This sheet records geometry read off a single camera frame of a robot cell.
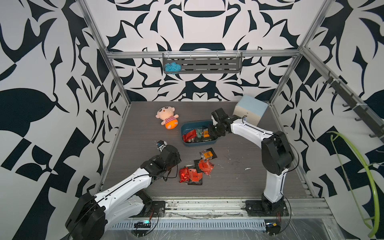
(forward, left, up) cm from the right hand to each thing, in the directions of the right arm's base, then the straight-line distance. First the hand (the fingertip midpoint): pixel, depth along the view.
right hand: (207, 129), depth 94 cm
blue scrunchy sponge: (+28, +21, +26) cm, 43 cm away
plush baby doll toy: (+14, +27, -1) cm, 31 cm away
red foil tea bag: (-27, +14, -5) cm, 31 cm away
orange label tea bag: (-13, +1, -7) cm, 15 cm away
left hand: (-16, +18, +1) cm, 24 cm away
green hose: (-52, -52, +14) cm, 74 cm away
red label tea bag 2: (-20, +2, -7) cm, 22 cm away
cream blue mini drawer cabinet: (+13, -31, +4) cm, 34 cm away
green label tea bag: (+2, +5, -5) cm, 7 cm away
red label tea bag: (-27, +8, -7) cm, 29 cm away
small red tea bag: (-2, +12, -5) cm, 13 cm away
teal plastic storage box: (+6, +12, -4) cm, 14 cm away
